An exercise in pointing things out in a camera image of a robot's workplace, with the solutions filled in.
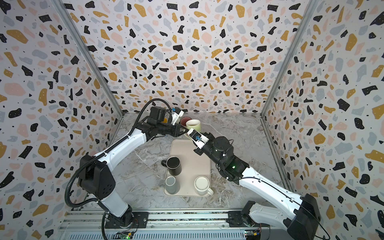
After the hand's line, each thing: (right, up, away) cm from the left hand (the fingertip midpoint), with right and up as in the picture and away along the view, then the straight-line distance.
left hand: (187, 128), depth 79 cm
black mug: (-9, -20, +5) cm, 22 cm away
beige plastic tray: (+2, -23, +13) cm, 27 cm away
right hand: (+3, 0, -13) cm, 14 cm away
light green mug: (+3, +3, +8) cm, 9 cm away
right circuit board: (+32, -51, -7) cm, 61 cm away
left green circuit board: (-29, -50, -9) cm, 59 cm away
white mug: (+7, -29, -1) cm, 30 cm away
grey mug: (-8, -30, -3) cm, 31 cm away
